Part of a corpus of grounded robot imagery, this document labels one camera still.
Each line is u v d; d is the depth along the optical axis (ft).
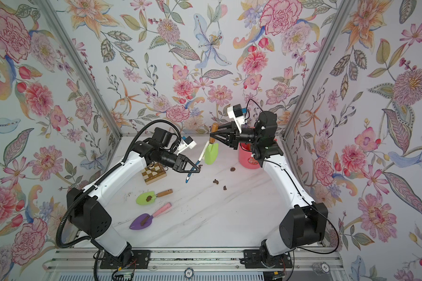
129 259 2.35
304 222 1.37
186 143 2.23
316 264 2.39
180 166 2.12
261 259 2.27
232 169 3.40
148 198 3.03
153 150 1.92
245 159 3.19
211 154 2.28
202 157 2.26
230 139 1.98
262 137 1.86
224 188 3.13
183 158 2.13
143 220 2.76
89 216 1.41
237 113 1.83
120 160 1.74
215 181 3.23
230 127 2.02
